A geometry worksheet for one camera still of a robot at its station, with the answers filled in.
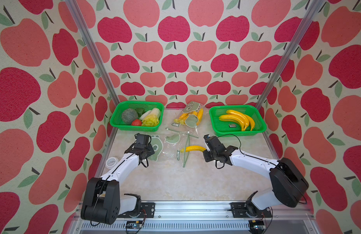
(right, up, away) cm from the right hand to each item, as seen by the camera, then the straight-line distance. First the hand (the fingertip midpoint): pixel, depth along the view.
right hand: (206, 155), depth 90 cm
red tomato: (-48, +21, +15) cm, 55 cm away
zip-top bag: (-10, +22, +13) cm, 27 cm away
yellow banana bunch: (+29, +22, +12) cm, 38 cm away
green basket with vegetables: (-65, +23, +18) cm, 71 cm away
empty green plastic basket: (+20, +16, +18) cm, 32 cm away
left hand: (-35, +2, 0) cm, 35 cm away
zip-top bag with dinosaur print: (-23, +6, -3) cm, 24 cm away
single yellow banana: (-8, +4, +2) cm, 9 cm away
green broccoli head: (-53, +26, +14) cm, 61 cm away
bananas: (-15, +23, +18) cm, 33 cm away
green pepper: (-49, +30, +25) cm, 62 cm away
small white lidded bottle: (-57, -3, -5) cm, 58 cm away
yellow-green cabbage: (-38, +24, +12) cm, 46 cm away
